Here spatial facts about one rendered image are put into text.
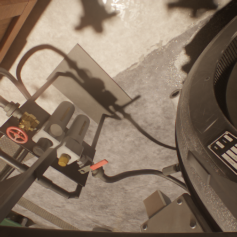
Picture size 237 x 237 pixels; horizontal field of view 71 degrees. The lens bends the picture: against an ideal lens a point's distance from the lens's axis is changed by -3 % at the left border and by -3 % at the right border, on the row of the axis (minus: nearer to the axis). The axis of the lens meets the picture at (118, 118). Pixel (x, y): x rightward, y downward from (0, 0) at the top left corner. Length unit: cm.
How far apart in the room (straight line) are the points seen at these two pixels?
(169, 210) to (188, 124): 15
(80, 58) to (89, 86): 16
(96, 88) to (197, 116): 74
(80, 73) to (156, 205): 80
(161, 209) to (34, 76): 99
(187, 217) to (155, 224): 5
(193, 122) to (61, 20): 78
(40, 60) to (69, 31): 24
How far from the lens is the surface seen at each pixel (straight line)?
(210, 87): 38
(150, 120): 108
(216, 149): 27
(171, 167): 48
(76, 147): 69
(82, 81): 100
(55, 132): 65
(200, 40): 90
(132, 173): 92
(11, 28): 94
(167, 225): 30
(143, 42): 88
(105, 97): 101
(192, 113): 35
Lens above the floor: 85
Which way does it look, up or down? 51 degrees down
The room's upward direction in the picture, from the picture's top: 167 degrees counter-clockwise
